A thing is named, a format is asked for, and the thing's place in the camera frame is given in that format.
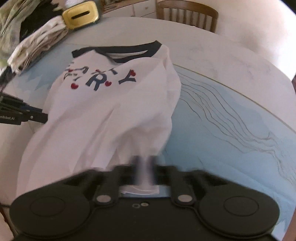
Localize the white t-shirt navy collar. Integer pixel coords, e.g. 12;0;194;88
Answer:
16;41;181;195

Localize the camouflage patterned clothes pile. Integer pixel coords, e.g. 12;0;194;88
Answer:
1;1;52;70

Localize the beige folded garment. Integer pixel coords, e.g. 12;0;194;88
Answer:
7;16;68;74

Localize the gold black tissue box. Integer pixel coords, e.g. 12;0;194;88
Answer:
62;1;100;30

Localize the white drawer cabinet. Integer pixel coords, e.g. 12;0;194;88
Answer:
103;1;157;19

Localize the wooden chair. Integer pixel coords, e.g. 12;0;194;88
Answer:
156;1;219;33

